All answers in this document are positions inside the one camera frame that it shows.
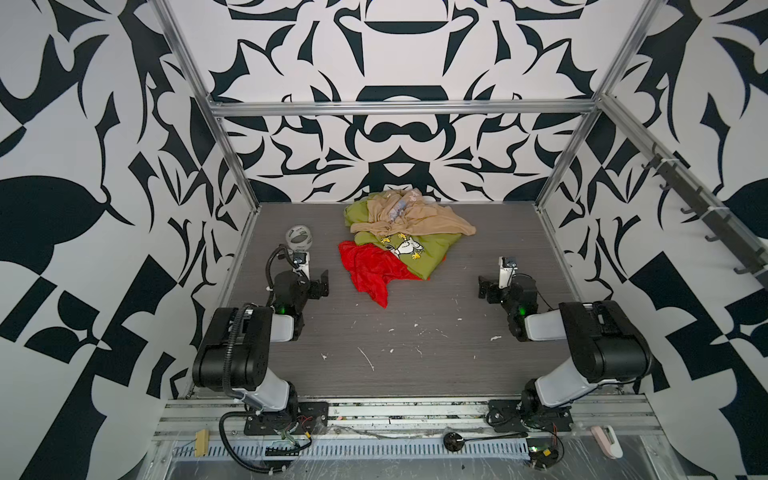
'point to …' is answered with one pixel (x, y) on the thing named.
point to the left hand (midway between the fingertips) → (310, 265)
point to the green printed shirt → (422, 254)
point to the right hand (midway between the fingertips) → (499, 273)
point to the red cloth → (373, 268)
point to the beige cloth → (405, 211)
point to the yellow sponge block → (202, 442)
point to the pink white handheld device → (607, 440)
